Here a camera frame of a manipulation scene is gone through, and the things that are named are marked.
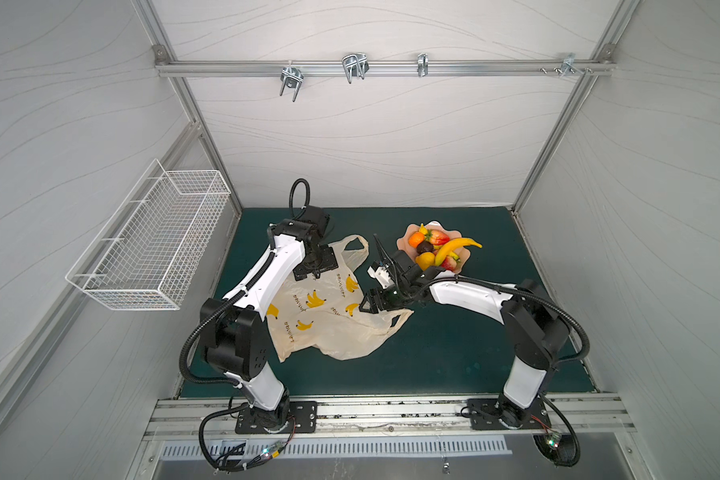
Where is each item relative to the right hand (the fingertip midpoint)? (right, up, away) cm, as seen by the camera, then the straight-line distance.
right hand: (372, 299), depth 87 cm
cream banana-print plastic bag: (-15, -4, +1) cm, 15 cm away
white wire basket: (-53, +15, -18) cm, 58 cm away
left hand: (-13, +11, -1) cm, 17 cm away
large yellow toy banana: (+29, +16, +15) cm, 37 cm away
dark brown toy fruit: (+19, +15, +16) cm, 29 cm away
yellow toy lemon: (+18, +11, +11) cm, 24 cm away
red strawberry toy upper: (+24, +18, +16) cm, 34 cm away
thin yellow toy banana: (+19, +21, +19) cm, 34 cm away
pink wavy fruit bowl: (+31, +12, +12) cm, 36 cm away
